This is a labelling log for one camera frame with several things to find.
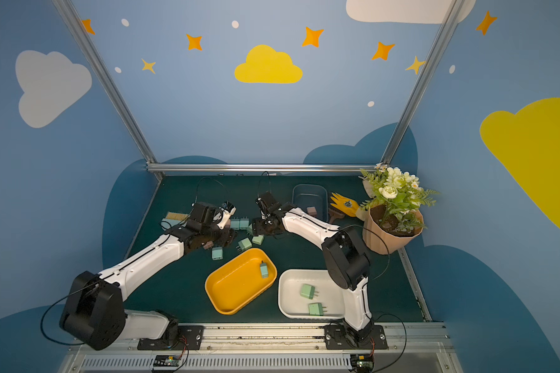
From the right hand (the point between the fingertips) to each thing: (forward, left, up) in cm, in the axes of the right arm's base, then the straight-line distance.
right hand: (262, 227), depth 93 cm
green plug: (-28, -22, -6) cm, 36 cm away
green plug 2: (-22, -19, -6) cm, 30 cm away
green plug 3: (-3, +2, -5) cm, 6 cm away
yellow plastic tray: (-20, +7, -7) cm, 22 cm away
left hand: (-3, +12, +5) cm, 13 cm away
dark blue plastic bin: (+23, -18, -6) cm, 29 cm away
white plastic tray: (-27, -14, -8) cm, 31 cm away
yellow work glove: (+18, -37, -6) cm, 42 cm away
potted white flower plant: (+3, -49, +11) cm, 50 cm away
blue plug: (-15, -2, -5) cm, 16 cm away
